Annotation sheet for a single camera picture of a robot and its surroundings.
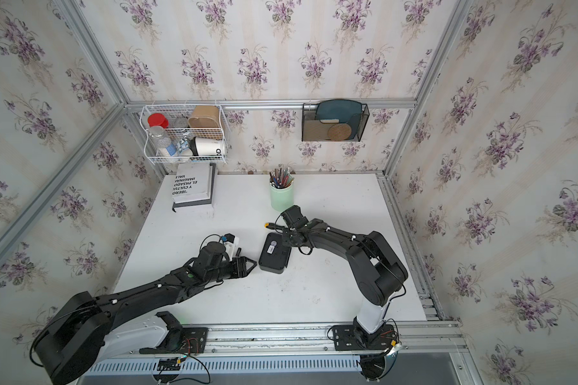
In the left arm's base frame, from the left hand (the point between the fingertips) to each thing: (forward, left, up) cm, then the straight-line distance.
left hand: (255, 268), depth 83 cm
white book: (+40, +32, +2) cm, 51 cm away
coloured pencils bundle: (+37, -8, +7) cm, 39 cm away
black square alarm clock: (+6, -6, -2) cm, 9 cm away
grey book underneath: (+32, +26, -2) cm, 41 cm away
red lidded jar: (+48, +40, +28) cm, 68 cm away
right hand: (+13, -12, -2) cm, 18 cm away
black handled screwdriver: (+20, -5, -4) cm, 21 cm away
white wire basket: (+46, +30, +24) cm, 60 cm away
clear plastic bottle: (+38, +36, +26) cm, 58 cm away
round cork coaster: (+49, -33, +23) cm, 63 cm away
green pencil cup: (+30, -9, +2) cm, 31 cm away
